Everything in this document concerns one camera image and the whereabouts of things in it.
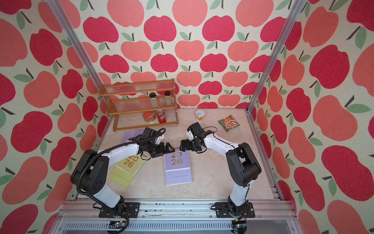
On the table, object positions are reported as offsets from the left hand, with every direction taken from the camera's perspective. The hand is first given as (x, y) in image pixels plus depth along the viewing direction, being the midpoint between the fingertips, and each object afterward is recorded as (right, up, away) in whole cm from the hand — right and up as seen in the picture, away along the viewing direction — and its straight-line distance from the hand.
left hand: (170, 154), depth 88 cm
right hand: (+10, +2, +3) cm, 11 cm away
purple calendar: (-33, +11, +19) cm, 39 cm away
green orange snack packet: (+42, +19, +20) cm, 51 cm away
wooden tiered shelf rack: (-28, +35, +32) cm, 55 cm away
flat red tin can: (-19, +25, +23) cm, 39 cm away
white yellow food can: (+21, +25, +23) cm, 40 cm away
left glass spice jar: (-13, +37, +8) cm, 40 cm away
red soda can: (-8, +24, +17) cm, 31 cm away
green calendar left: (-28, -10, -2) cm, 30 cm away
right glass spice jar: (-3, +39, +10) cm, 41 cm away
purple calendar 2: (+4, -7, -2) cm, 9 cm away
